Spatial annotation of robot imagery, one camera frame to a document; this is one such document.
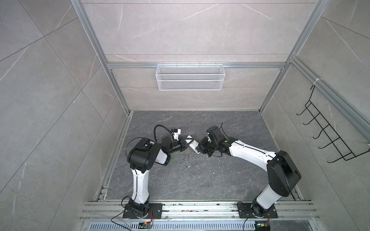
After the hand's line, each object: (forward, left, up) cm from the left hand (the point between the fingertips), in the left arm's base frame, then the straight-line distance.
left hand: (194, 138), depth 90 cm
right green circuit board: (-46, -31, -11) cm, 57 cm away
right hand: (-6, 0, 0) cm, 6 cm away
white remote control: (-3, +1, -1) cm, 3 cm away
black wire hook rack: (-25, -61, +23) cm, 69 cm away
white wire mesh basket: (+40, +1, +19) cm, 44 cm away
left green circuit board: (-43, +26, -11) cm, 52 cm away
